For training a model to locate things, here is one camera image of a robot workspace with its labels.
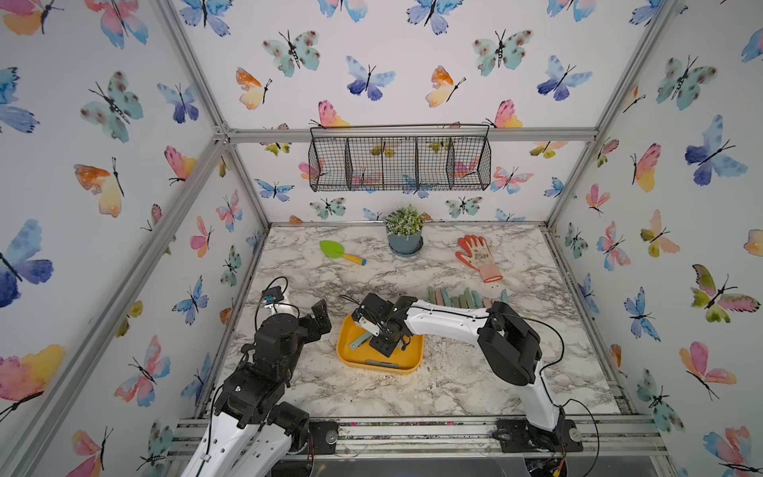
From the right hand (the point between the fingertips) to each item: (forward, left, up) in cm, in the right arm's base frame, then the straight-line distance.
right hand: (384, 337), depth 89 cm
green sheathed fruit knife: (+16, -14, -3) cm, 22 cm away
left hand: (-2, +17, +21) cm, 27 cm away
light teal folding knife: (-1, +7, -1) cm, 7 cm away
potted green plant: (+33, -5, +11) cm, 35 cm away
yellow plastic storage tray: (-6, -6, -2) cm, 8 cm away
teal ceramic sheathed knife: (+16, -19, -3) cm, 25 cm away
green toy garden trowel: (+35, +21, -4) cm, 41 cm away
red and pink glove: (+32, -32, -1) cm, 46 cm away
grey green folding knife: (-8, -1, 0) cm, 8 cm away
